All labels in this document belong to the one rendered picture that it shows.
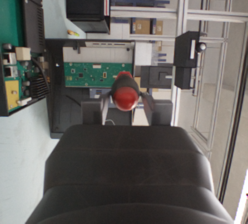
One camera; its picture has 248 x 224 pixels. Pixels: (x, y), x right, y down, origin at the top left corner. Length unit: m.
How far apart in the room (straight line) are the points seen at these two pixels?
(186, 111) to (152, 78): 2.86
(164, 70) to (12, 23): 2.05
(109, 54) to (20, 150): 0.27
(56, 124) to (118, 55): 0.23
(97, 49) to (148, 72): 1.89
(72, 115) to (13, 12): 0.26
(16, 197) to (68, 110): 0.22
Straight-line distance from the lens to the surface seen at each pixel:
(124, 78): 0.16
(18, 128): 0.35
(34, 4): 0.37
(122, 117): 0.45
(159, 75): 2.26
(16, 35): 0.33
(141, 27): 4.09
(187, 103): 4.92
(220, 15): 1.21
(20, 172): 0.38
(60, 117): 0.48
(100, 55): 0.41
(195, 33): 0.82
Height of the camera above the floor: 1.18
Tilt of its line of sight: 1 degrees up
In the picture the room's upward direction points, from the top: 91 degrees clockwise
